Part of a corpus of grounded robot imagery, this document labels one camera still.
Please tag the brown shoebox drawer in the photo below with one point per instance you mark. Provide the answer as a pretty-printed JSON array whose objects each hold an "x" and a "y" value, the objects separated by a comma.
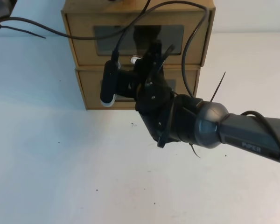
[{"x": 169, "y": 26}]

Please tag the white drawer handle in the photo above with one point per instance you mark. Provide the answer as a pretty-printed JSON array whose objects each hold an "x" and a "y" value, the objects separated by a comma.
[{"x": 135, "y": 58}]

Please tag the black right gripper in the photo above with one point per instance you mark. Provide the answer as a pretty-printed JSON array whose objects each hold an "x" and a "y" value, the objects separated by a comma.
[{"x": 154, "y": 99}]

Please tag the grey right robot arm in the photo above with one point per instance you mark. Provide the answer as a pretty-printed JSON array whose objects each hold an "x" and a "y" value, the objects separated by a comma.
[{"x": 209, "y": 124}]

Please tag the lower brown cardboard shoebox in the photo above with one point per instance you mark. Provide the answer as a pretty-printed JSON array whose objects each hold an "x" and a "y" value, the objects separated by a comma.
[{"x": 90, "y": 79}]

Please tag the upper brown shoebox shell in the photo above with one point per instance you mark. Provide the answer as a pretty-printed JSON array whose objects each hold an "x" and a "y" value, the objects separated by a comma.
[{"x": 132, "y": 6}]

